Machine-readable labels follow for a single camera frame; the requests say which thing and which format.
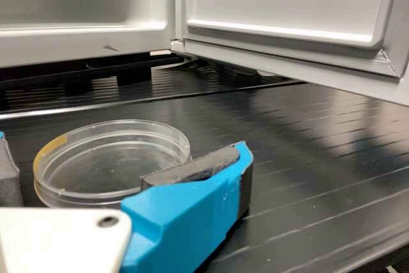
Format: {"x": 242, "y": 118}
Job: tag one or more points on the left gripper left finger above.
{"x": 8, "y": 183}

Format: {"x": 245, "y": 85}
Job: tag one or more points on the black platform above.
{"x": 303, "y": 158}

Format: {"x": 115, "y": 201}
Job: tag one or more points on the incubator door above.
{"x": 287, "y": 7}

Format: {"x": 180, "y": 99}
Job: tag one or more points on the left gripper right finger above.
{"x": 191, "y": 215}

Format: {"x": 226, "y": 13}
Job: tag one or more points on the petri dish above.
{"x": 96, "y": 164}

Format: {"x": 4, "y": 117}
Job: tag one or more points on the white incubator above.
{"x": 80, "y": 4}

